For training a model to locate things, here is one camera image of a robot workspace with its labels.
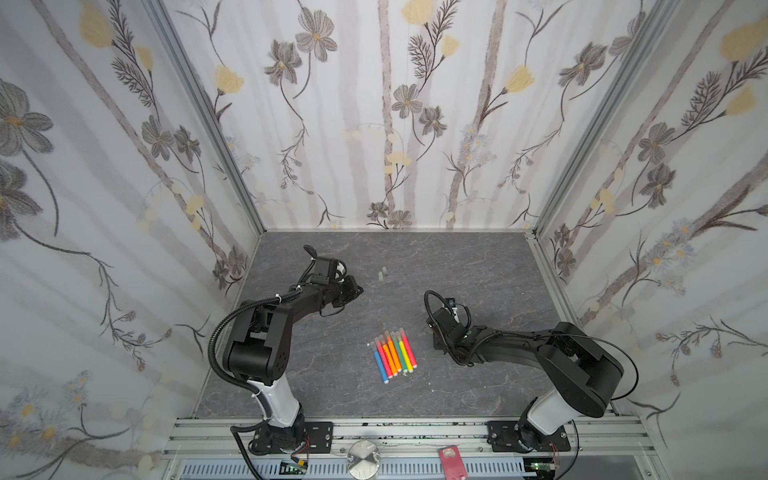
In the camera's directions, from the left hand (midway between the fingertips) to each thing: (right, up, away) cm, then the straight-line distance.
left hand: (359, 281), depth 96 cm
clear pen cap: (+8, +3, +12) cm, 15 cm away
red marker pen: (+8, -22, -9) cm, 25 cm away
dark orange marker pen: (+10, -22, -8) cm, 25 cm away
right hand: (+24, -14, -3) cm, 28 cm away
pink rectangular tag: (+25, -42, -25) cm, 55 cm away
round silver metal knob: (+5, -33, -36) cm, 49 cm away
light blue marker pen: (+7, -23, -10) cm, 26 cm away
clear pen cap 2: (+6, +1, +11) cm, 13 cm away
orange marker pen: (+11, -21, -7) cm, 25 cm away
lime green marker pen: (+15, -22, -9) cm, 28 cm away
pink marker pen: (+16, -20, -7) cm, 26 cm away
